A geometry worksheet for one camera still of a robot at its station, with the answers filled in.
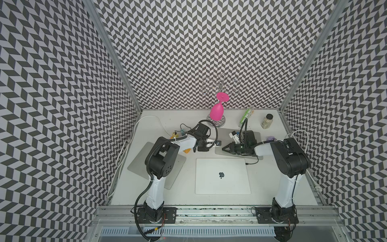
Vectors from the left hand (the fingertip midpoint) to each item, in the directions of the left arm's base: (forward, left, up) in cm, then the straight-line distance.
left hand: (206, 142), depth 99 cm
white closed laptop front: (-23, -8, 0) cm, 24 cm away
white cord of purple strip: (-27, -63, -4) cm, 68 cm away
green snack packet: (+20, -30, +7) cm, 37 cm away
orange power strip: (-7, +13, +2) cm, 15 cm away
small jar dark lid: (+12, -42, +7) cm, 44 cm away
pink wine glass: (+9, -6, +22) cm, 24 cm away
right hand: (-6, -11, 0) cm, 12 cm away
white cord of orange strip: (-7, +55, -2) cm, 56 cm away
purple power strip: (+2, -43, +2) cm, 43 cm away
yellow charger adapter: (+1, +20, +6) cm, 21 cm away
